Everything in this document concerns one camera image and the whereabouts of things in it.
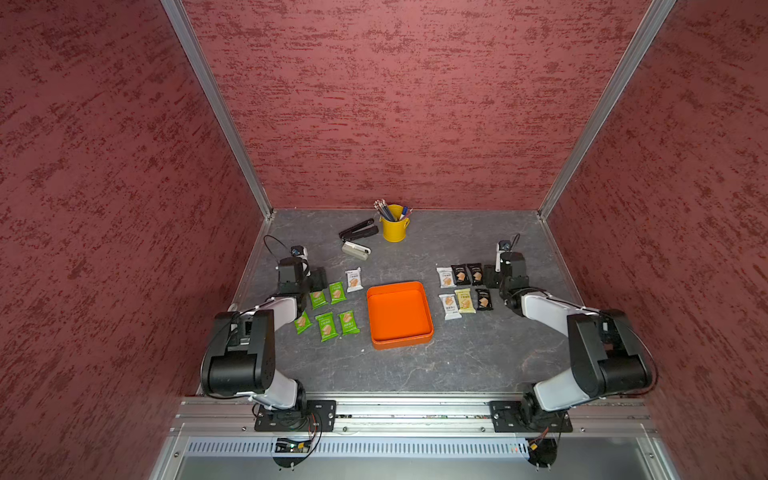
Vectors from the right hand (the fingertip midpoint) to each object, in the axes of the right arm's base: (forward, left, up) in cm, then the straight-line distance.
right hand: (496, 270), depth 96 cm
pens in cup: (+20, +37, +11) cm, 44 cm away
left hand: (0, +60, 0) cm, 60 cm away
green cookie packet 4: (-15, +48, -4) cm, 51 cm away
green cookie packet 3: (-16, +55, -4) cm, 57 cm away
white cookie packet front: (-10, +16, -4) cm, 20 cm away
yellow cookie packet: (-8, +11, -5) cm, 14 cm away
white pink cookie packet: (+1, +16, -5) cm, 16 cm away
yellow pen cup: (+19, +33, 0) cm, 38 cm away
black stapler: (+21, +47, -3) cm, 51 cm away
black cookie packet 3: (-8, +4, -5) cm, 11 cm away
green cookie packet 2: (-15, +62, -4) cm, 64 cm away
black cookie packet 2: (+2, +5, -4) cm, 7 cm away
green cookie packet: (-5, +52, -3) cm, 53 cm away
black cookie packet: (+2, +10, -5) cm, 12 cm away
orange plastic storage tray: (-12, +32, -6) cm, 35 cm away
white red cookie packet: (+1, +47, -5) cm, 48 cm away
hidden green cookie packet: (-7, +59, -4) cm, 59 cm away
